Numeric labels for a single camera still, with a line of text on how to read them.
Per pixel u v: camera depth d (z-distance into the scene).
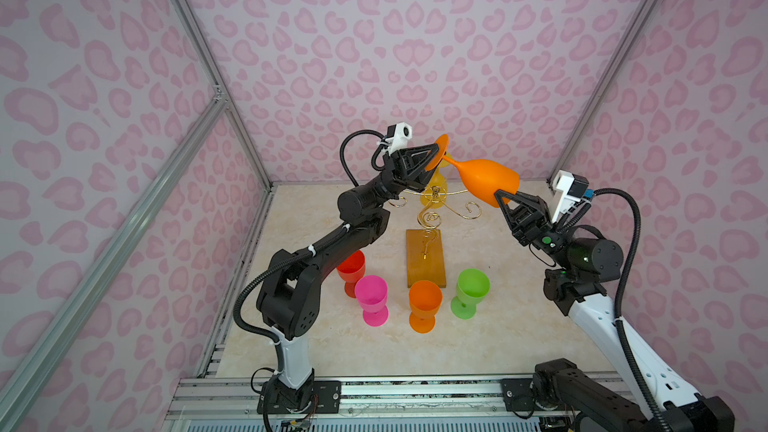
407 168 0.56
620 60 0.85
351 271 0.79
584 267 0.48
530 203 0.54
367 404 0.73
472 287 0.82
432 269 0.95
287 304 0.48
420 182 0.58
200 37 0.80
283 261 0.50
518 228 0.54
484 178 0.56
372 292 0.80
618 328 0.47
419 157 0.59
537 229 0.52
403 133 0.61
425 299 0.74
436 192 0.74
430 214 0.82
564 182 0.50
